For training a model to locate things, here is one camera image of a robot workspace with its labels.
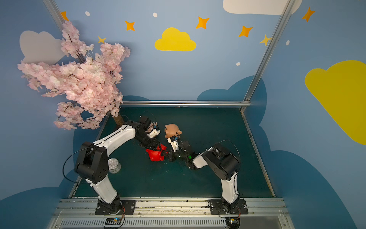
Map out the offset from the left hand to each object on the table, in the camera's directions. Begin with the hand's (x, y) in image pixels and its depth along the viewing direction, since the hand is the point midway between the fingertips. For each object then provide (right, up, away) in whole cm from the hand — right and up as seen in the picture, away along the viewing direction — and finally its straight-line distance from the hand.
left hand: (156, 146), depth 89 cm
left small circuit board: (-19, -36, -16) cm, 44 cm away
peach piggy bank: (+9, +9, +8) cm, 15 cm away
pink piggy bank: (-2, +13, -5) cm, 14 cm away
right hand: (+6, -3, 0) cm, 7 cm away
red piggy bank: (+1, -5, -4) cm, 7 cm away
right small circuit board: (+44, -38, -16) cm, 60 cm away
